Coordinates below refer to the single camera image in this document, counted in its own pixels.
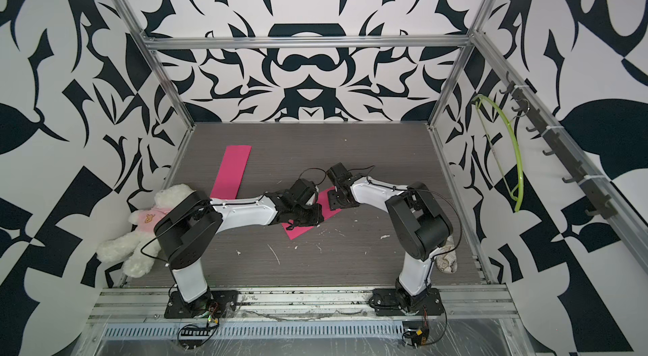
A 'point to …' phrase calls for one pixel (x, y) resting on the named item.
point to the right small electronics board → (420, 337)
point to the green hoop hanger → (521, 187)
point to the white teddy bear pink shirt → (138, 250)
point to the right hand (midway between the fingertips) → (338, 197)
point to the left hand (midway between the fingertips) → (325, 214)
